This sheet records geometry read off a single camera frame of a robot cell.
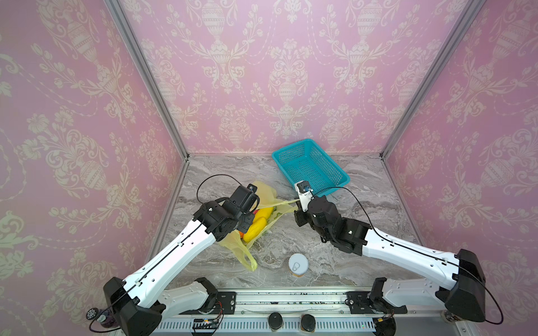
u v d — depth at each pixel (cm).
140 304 38
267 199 84
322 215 53
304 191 61
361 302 74
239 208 53
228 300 74
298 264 78
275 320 64
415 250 45
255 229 85
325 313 73
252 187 66
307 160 119
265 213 92
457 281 40
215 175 60
